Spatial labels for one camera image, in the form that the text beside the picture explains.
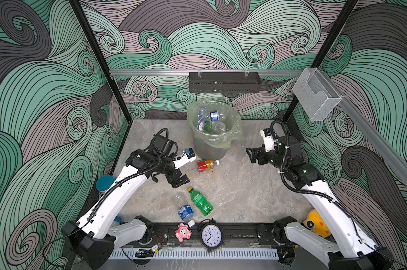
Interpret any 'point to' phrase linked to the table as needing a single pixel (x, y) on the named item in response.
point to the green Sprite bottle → (200, 202)
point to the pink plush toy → (182, 232)
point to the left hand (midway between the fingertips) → (183, 169)
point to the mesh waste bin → (214, 125)
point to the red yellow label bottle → (203, 165)
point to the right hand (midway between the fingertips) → (253, 147)
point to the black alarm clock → (211, 234)
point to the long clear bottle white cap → (202, 118)
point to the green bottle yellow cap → (207, 128)
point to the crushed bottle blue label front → (186, 212)
